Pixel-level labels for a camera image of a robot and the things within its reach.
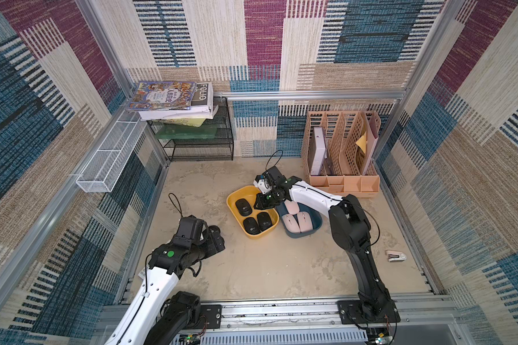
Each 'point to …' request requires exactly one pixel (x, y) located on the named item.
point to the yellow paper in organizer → (361, 142)
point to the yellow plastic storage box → (249, 192)
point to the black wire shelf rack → (152, 124)
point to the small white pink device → (396, 256)
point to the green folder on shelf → (180, 131)
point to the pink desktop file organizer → (340, 152)
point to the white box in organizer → (319, 152)
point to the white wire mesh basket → (107, 159)
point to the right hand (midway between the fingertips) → (253, 205)
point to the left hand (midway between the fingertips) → (215, 243)
